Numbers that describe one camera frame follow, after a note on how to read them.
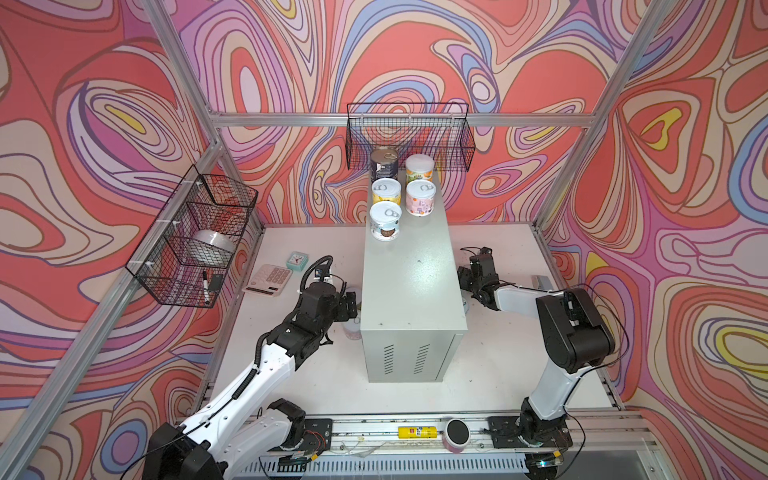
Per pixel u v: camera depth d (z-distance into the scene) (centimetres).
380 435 75
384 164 73
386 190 73
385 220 67
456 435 69
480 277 78
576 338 49
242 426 45
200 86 82
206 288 72
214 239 74
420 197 72
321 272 68
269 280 101
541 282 98
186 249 70
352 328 56
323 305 60
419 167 77
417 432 72
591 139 92
